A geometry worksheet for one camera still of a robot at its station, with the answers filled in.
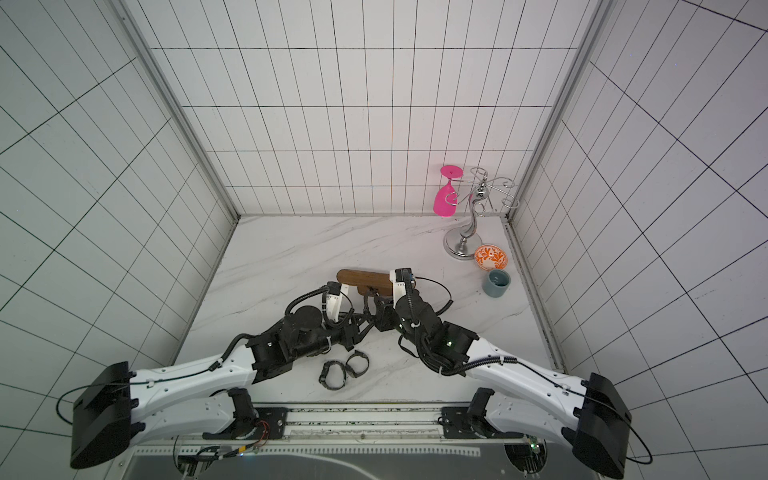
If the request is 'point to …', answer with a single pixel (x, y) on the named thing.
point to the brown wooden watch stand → (362, 280)
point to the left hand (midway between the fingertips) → (368, 324)
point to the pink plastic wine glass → (446, 197)
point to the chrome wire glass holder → (481, 193)
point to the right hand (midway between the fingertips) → (374, 292)
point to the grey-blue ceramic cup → (496, 283)
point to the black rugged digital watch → (324, 372)
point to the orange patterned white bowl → (490, 257)
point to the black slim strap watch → (351, 371)
